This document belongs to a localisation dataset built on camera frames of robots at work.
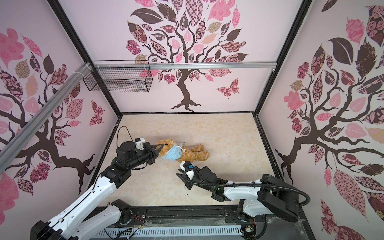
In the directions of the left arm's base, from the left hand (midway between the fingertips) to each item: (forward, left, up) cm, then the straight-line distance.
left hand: (166, 147), depth 73 cm
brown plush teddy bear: (-2, -12, -3) cm, 13 cm away
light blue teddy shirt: (-2, -4, -2) cm, 5 cm away
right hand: (-8, -6, -9) cm, 13 cm away
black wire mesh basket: (+48, +29, +11) cm, 57 cm away
